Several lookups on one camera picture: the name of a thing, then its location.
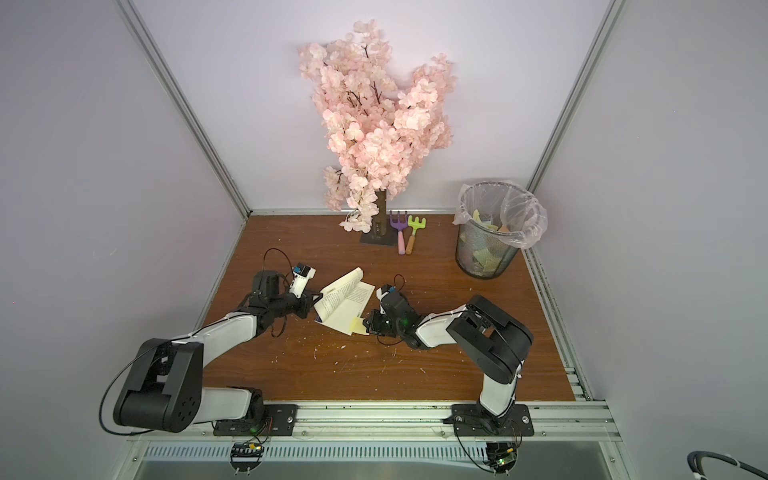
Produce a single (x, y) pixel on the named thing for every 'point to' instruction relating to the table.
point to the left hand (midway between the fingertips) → (320, 293)
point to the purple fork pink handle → (400, 228)
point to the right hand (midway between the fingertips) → (363, 314)
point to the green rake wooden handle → (414, 224)
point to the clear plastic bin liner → (503, 209)
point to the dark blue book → (344, 301)
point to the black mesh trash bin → (482, 255)
